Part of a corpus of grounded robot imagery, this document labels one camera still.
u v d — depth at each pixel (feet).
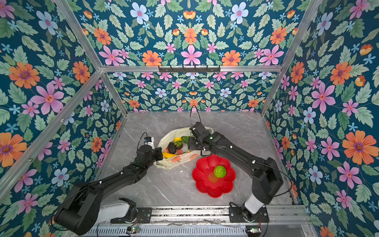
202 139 2.00
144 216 2.41
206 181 2.77
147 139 2.51
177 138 3.19
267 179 1.40
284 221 2.40
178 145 3.13
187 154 2.86
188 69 3.06
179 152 3.17
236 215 2.41
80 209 1.36
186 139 3.16
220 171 2.71
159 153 2.58
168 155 3.01
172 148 3.07
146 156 2.21
